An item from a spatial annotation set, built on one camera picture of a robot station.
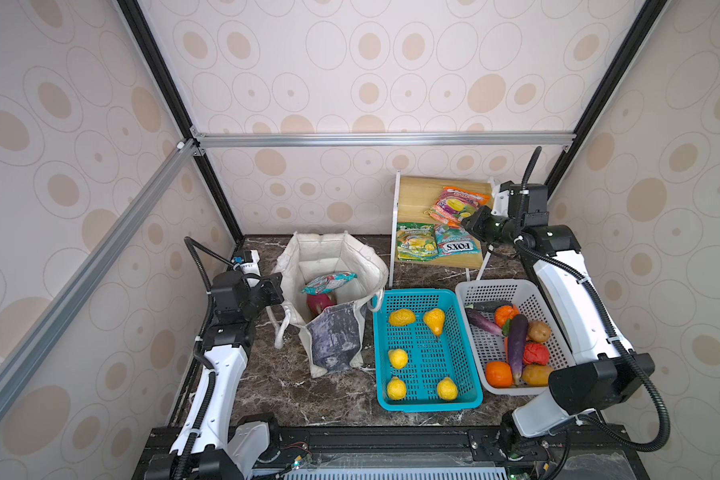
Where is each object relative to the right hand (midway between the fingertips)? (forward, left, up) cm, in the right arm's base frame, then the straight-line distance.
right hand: (462, 218), depth 75 cm
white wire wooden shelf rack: (+11, +11, -2) cm, 16 cm away
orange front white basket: (-29, -11, -30) cm, 43 cm away
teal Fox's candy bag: (+9, -3, -17) cm, 20 cm away
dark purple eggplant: (-18, -19, -28) cm, 38 cm away
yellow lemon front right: (-32, +4, -31) cm, 45 cm away
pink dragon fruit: (-7, +40, -27) cm, 49 cm away
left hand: (-9, +45, -9) cm, 47 cm away
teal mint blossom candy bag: (-4, +36, -21) cm, 42 cm away
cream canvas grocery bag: (-23, +32, -20) cm, 45 cm away
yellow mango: (-11, +14, -31) cm, 35 cm away
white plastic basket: (-18, -11, -35) cm, 41 cm away
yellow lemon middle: (-24, +16, -30) cm, 42 cm away
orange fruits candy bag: (+5, +1, +1) cm, 5 cm away
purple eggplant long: (-12, -11, -32) cm, 36 cm away
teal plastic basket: (-21, +8, -36) cm, 42 cm away
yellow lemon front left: (-32, +17, -31) cm, 48 cm away
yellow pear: (-11, +4, -31) cm, 33 cm away
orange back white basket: (-10, -18, -30) cm, 36 cm away
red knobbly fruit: (-23, -22, -29) cm, 44 cm away
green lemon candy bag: (+8, +9, -16) cm, 20 cm away
